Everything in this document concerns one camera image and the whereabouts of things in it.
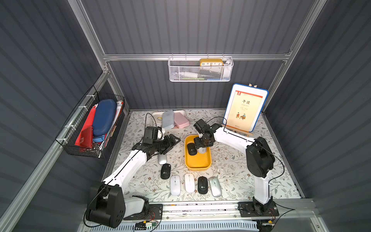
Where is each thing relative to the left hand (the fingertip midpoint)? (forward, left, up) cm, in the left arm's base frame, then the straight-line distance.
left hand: (177, 143), depth 82 cm
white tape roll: (+33, +18, -13) cm, 39 cm away
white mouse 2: (-18, -7, -13) cm, 23 cm away
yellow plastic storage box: (-4, -14, -16) cm, 22 cm away
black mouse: (+3, -8, -12) cm, 15 cm away
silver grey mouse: (-2, +11, -16) cm, 20 cm away
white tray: (+38, -1, -13) cm, 40 cm away
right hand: (+6, -15, -9) cm, 18 cm away
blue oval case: (+8, +38, +16) cm, 42 cm away
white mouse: (-19, +2, -14) cm, 24 cm away
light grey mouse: (0, -15, -8) cm, 17 cm away
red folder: (-7, +41, +16) cm, 45 cm away
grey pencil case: (+26, +9, -9) cm, 29 cm away
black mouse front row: (-19, -14, -14) cm, 27 cm away
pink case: (+25, 0, -9) cm, 27 cm away
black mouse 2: (-10, +8, -15) cm, 20 cm away
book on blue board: (+21, -41, +8) cm, 47 cm away
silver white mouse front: (-20, -22, -15) cm, 33 cm away
